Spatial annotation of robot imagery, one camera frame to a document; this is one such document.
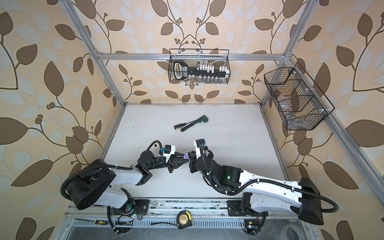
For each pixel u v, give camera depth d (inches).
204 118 43.5
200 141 23.5
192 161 23.6
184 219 27.2
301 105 28.7
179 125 41.4
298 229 26.1
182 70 33.2
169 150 25.7
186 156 28.3
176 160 27.6
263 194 18.4
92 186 17.4
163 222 27.9
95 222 27.8
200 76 33.8
